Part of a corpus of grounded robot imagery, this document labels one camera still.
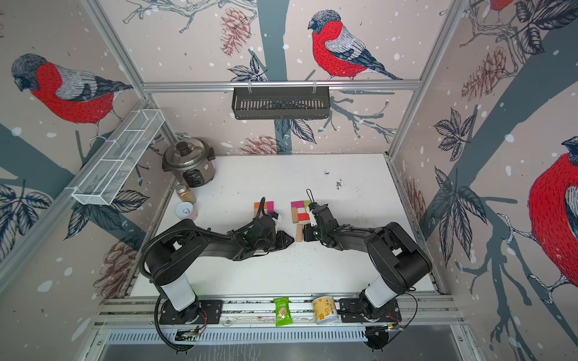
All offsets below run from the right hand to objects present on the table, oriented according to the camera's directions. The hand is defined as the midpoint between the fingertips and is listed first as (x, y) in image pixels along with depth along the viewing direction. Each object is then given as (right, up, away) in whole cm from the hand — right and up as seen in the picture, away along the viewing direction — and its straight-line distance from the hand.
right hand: (304, 228), depth 93 cm
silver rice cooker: (-49, +29, +2) cm, 57 cm away
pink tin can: (-50, +7, 0) cm, 51 cm away
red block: (-1, +4, +2) cm, 5 cm away
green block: (+1, +9, +7) cm, 12 cm away
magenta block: (-3, +9, +8) cm, 13 cm away
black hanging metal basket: (-7, +56, +11) cm, 58 cm away
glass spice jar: (-52, +15, +2) cm, 54 cm away
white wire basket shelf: (-67, +29, -15) cm, 74 cm away
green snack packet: (-8, -23, -22) cm, 33 cm away
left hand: (-3, -3, -6) cm, 7 cm away
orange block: (-22, +9, +8) cm, 24 cm away
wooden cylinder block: (-4, +5, +4) cm, 7 cm away
